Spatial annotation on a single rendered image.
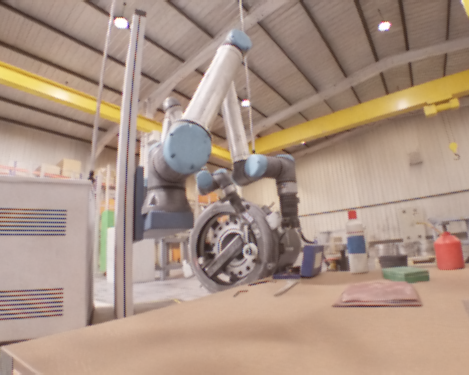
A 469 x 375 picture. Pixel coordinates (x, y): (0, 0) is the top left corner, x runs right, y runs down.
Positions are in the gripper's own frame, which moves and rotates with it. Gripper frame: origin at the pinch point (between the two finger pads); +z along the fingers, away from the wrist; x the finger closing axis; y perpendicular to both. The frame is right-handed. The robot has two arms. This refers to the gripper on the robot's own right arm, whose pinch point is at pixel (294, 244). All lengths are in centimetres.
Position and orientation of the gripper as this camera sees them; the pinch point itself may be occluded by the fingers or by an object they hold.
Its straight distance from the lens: 110.3
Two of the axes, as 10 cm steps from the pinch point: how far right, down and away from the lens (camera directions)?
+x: 8.6, -1.7, -4.9
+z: 0.6, 9.7, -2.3
